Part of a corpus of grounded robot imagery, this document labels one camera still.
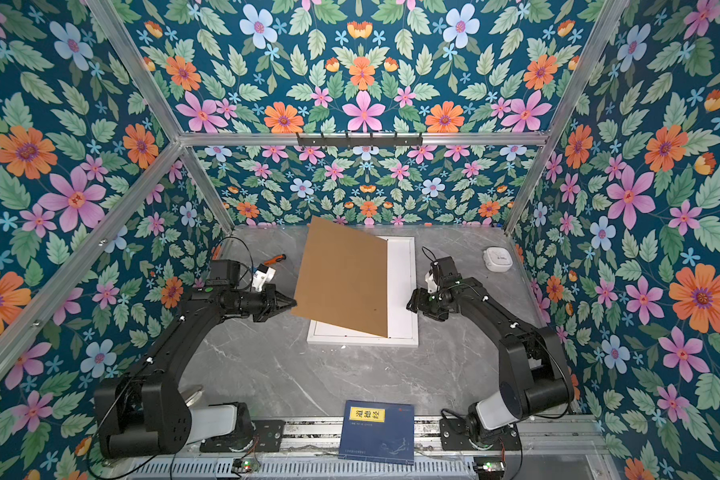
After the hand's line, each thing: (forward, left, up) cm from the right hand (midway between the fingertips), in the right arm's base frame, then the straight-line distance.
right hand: (415, 306), depth 89 cm
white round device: (+22, -31, -4) cm, 38 cm away
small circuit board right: (-39, -15, -9) cm, 43 cm away
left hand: (-3, +33, +12) cm, 35 cm away
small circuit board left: (-38, +44, -8) cm, 59 cm away
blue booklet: (-32, +11, -8) cm, 35 cm away
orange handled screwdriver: (+23, +50, -5) cm, 55 cm away
